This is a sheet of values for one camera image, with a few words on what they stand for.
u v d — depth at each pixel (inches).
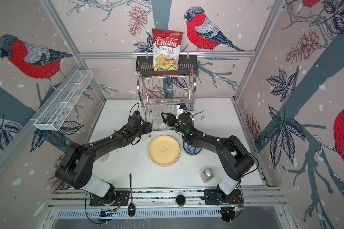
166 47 32.9
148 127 32.5
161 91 48.1
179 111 31.2
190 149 34.4
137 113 32.9
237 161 18.0
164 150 34.8
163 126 32.1
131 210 27.5
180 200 25.3
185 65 37.4
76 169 17.5
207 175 28.4
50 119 27.5
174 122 30.0
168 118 30.0
